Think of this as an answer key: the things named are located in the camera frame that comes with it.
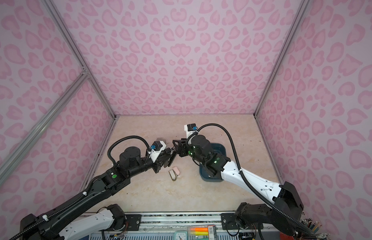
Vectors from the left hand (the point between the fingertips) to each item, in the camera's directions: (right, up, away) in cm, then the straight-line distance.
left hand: (169, 150), depth 70 cm
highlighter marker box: (+15, -38, 0) cm, 41 cm away
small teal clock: (+5, -39, -1) cm, 39 cm away
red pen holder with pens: (+59, -28, -10) cm, 66 cm away
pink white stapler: (0, -15, +16) cm, 22 cm away
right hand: (+3, +5, +2) cm, 6 cm away
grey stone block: (-10, +3, +33) cm, 35 cm away
